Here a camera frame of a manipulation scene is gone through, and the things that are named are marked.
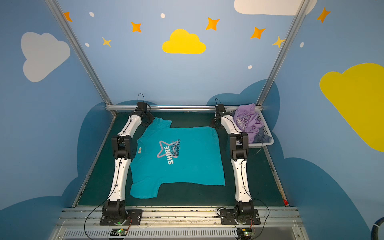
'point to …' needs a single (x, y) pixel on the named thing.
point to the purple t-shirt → (248, 120)
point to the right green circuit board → (244, 233)
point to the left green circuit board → (118, 232)
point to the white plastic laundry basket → (265, 120)
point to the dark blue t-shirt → (260, 137)
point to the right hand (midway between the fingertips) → (214, 123)
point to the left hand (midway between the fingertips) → (153, 119)
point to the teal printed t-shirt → (166, 154)
